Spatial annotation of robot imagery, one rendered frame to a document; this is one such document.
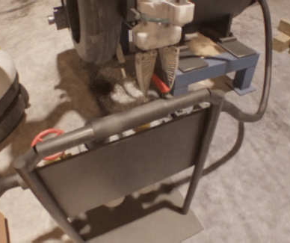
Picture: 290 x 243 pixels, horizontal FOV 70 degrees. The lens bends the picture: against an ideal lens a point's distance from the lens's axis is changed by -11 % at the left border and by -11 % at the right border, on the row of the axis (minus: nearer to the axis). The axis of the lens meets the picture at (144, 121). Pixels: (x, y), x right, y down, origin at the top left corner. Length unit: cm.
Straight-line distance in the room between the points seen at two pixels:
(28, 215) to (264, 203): 92
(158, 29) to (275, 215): 80
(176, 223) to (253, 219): 29
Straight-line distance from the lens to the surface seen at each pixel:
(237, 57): 125
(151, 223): 85
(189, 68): 106
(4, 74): 114
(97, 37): 84
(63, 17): 115
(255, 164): 108
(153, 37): 48
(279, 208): 102
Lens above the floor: 81
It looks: 45 degrees down
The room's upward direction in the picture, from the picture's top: 1 degrees counter-clockwise
